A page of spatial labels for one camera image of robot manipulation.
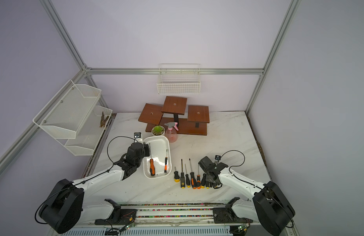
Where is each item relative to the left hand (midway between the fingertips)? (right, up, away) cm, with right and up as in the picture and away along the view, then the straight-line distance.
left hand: (144, 144), depth 88 cm
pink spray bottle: (+16, +6, +9) cm, 19 cm away
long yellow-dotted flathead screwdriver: (+24, -19, -2) cm, 31 cm away
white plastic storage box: (+8, -13, +1) cm, 15 cm away
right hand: (+44, -20, -2) cm, 48 cm away
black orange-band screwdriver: (+33, -22, -4) cm, 40 cm away
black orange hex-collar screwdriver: (+30, -21, -5) cm, 37 cm away
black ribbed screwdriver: (+36, -22, -4) cm, 42 cm away
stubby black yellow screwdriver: (+20, -19, -2) cm, 28 cm away
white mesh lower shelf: (-37, +5, +4) cm, 37 cm away
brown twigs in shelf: (-31, +15, +10) cm, 36 cm away
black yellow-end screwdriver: (+38, -22, -6) cm, 44 cm away
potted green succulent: (+6, +9, +10) cm, 14 cm away
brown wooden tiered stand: (+33, +13, +23) cm, 42 cm away
